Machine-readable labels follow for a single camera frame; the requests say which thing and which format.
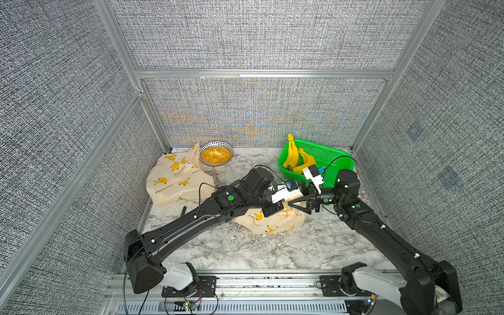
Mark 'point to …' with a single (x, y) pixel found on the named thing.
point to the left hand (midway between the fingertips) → (287, 196)
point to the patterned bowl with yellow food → (216, 153)
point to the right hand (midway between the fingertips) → (289, 194)
